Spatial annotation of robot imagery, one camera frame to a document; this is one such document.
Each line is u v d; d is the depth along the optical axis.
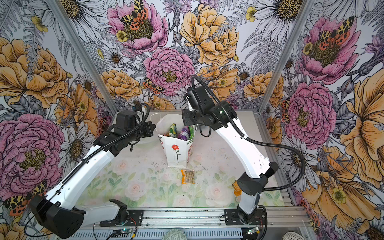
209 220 0.75
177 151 0.79
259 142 0.42
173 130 0.89
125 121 0.53
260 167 0.43
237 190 0.82
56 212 0.37
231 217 0.67
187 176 0.85
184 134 0.81
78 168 0.44
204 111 0.46
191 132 0.83
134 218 0.74
